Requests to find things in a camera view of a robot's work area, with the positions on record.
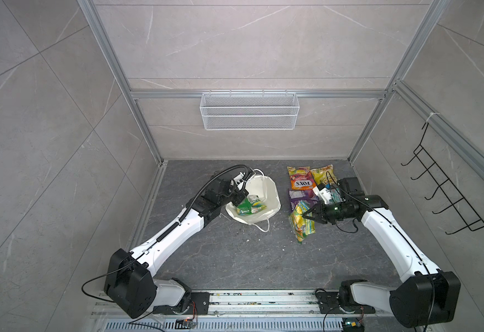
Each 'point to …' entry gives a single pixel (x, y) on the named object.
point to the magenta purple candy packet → (297, 195)
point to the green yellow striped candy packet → (301, 225)
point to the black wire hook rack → (466, 205)
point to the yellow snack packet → (325, 175)
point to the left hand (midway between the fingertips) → (245, 178)
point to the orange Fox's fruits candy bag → (301, 178)
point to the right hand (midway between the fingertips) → (307, 215)
